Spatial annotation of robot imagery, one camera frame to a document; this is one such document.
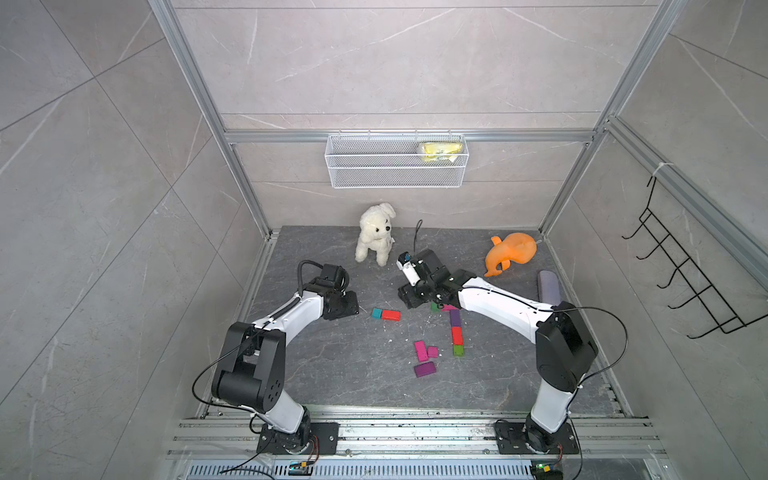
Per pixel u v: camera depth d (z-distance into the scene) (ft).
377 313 3.13
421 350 2.89
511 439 2.39
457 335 3.06
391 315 3.19
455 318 3.13
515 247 3.51
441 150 2.77
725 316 1.91
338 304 2.52
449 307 2.16
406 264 2.57
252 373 1.46
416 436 2.45
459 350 2.89
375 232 3.20
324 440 2.40
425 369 2.80
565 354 1.54
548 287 3.30
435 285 2.20
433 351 2.87
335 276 2.44
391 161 3.30
